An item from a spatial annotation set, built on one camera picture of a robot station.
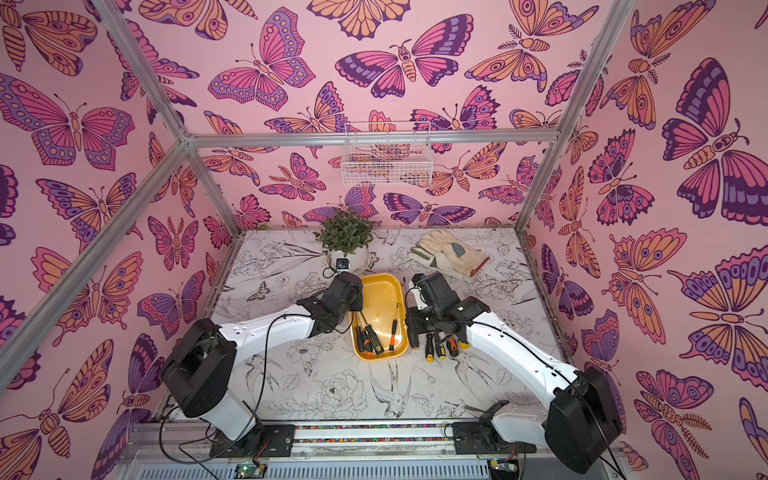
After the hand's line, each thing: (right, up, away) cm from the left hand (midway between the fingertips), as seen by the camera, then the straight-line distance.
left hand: (359, 287), depth 90 cm
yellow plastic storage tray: (+8, -7, +2) cm, 11 cm away
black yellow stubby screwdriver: (+31, -17, -3) cm, 35 cm away
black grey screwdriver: (+4, -14, -2) cm, 15 cm away
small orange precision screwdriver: (+10, -13, -1) cm, 17 cm away
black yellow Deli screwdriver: (+21, -18, -3) cm, 28 cm away
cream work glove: (+29, +12, +20) cm, 37 cm away
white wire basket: (+8, +42, +5) cm, 43 cm away
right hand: (+13, -8, -10) cm, 18 cm away
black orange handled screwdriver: (+16, -11, -11) cm, 22 cm away
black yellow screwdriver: (+24, -18, -3) cm, 30 cm away
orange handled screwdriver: (+27, -17, -4) cm, 32 cm away
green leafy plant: (-4, +17, +2) cm, 18 cm away
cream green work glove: (+29, +11, +19) cm, 37 cm away
